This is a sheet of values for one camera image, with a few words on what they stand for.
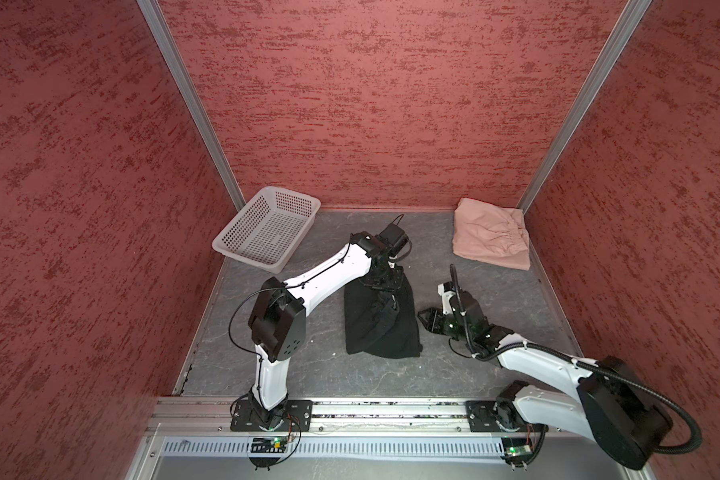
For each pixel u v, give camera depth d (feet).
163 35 2.43
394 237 2.25
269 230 3.73
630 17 2.34
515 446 2.33
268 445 2.34
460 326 2.23
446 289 2.65
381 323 2.50
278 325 1.58
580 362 1.54
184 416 2.48
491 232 3.59
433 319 2.50
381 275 2.34
